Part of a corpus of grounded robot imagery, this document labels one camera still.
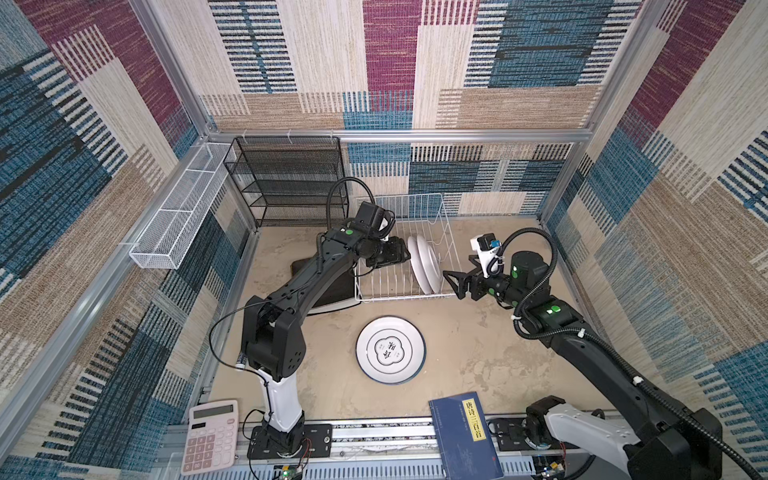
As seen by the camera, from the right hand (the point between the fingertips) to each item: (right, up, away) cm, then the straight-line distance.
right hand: (458, 269), depth 76 cm
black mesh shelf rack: (-49, +30, +33) cm, 66 cm away
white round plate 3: (-5, +1, +14) cm, 15 cm away
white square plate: (-34, -13, +18) cm, 40 cm away
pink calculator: (-60, -40, -3) cm, 72 cm away
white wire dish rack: (-4, +16, +42) cm, 45 cm away
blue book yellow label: (+1, -41, -4) cm, 42 cm away
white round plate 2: (-9, 0, +11) cm, 14 cm away
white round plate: (-17, -24, +11) cm, 31 cm away
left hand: (-13, +4, +8) cm, 15 cm away
